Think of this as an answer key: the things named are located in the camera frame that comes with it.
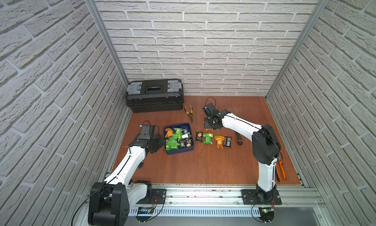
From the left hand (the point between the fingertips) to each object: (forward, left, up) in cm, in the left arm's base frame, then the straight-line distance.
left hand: (165, 138), depth 85 cm
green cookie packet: (+5, -27, -7) cm, 28 cm away
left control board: (-35, +8, -12) cm, 38 cm away
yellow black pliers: (+24, -15, -7) cm, 29 cm away
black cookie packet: (+5, -21, -7) cm, 22 cm away
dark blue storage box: (+4, -7, -7) cm, 10 cm away
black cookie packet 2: (+1, -39, -6) cm, 40 cm away
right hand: (+12, -28, -1) cm, 30 cm away
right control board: (-37, -52, -8) cm, 65 cm away
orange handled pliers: (-12, -68, -7) cm, 70 cm away
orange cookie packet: (+2, -34, -6) cm, 35 cm away
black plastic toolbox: (+29, +14, +8) cm, 33 cm away
